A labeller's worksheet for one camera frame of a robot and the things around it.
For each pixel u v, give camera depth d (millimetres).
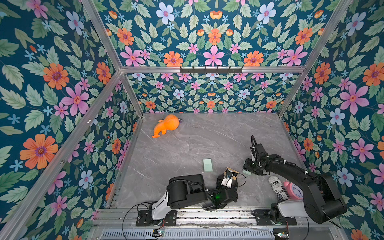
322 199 426
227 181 749
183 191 498
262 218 734
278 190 799
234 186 796
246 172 833
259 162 661
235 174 845
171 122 1057
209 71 932
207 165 907
